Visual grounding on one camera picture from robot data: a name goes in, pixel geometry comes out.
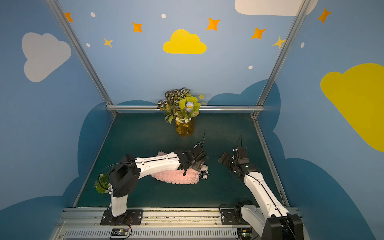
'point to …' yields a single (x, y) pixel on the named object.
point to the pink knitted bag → (192, 175)
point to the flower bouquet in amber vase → (181, 106)
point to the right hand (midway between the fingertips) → (226, 158)
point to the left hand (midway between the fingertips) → (196, 158)
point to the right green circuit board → (245, 233)
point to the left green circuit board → (119, 232)
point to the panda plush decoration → (204, 173)
